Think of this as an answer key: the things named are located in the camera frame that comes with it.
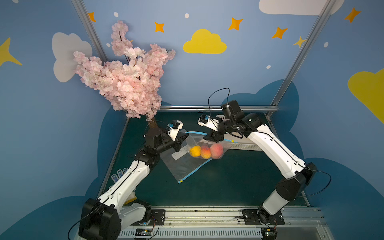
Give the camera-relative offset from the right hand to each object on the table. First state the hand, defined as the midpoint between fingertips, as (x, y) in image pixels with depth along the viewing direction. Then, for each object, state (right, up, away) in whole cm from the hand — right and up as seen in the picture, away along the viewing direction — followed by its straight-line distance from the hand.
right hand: (208, 128), depth 74 cm
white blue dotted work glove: (-41, -38, +6) cm, 56 cm away
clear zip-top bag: (-16, -23, +21) cm, 35 cm away
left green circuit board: (-32, -51, -3) cm, 60 cm away
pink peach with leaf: (+5, -13, +8) cm, 16 cm away
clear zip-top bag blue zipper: (-2, -12, +16) cm, 20 cm away
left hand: (-11, -2, 0) cm, 11 cm away
